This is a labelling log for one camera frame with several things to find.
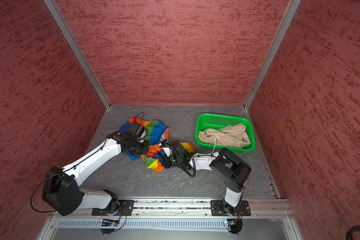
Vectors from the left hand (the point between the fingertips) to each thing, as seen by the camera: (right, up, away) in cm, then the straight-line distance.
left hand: (147, 153), depth 82 cm
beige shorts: (+53, +8, +13) cm, 55 cm away
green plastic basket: (+38, +18, +25) cm, 49 cm away
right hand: (+6, -7, +3) cm, 9 cm away
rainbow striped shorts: (+3, +10, +15) cm, 19 cm away
